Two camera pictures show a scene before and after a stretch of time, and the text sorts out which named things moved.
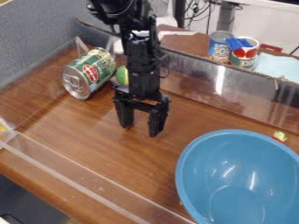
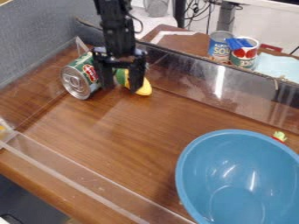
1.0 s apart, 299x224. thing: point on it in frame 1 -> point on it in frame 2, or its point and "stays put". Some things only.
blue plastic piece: x=237 y=43 stays put
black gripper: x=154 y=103 -> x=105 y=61
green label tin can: x=88 y=72 stays put
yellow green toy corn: x=122 y=75 stays put
